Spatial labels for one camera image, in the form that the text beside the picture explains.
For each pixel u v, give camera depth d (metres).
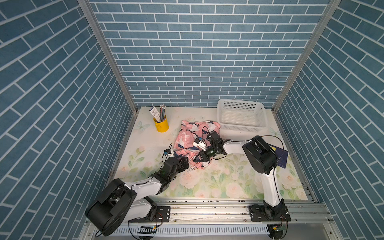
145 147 1.00
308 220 0.74
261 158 0.56
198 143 0.88
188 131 1.03
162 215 0.73
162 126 1.01
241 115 1.17
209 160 0.89
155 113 0.99
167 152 0.79
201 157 0.87
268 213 0.65
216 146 0.77
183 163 0.80
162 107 0.99
